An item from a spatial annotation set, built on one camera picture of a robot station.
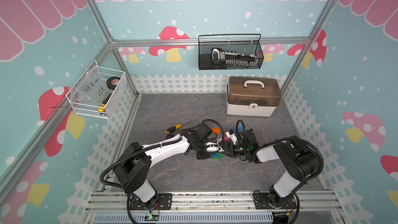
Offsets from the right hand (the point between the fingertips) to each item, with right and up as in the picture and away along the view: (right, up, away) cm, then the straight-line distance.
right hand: (218, 151), depth 87 cm
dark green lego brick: (0, -2, -1) cm, 2 cm away
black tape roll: (-56, +38, -7) cm, 68 cm away
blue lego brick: (-3, -1, -4) cm, 5 cm away
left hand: (-6, 0, -2) cm, 7 cm away
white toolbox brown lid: (+26, +33, +22) cm, 48 cm away
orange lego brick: (-3, +14, -18) cm, 23 cm away
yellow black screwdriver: (-28, +11, +13) cm, 33 cm away
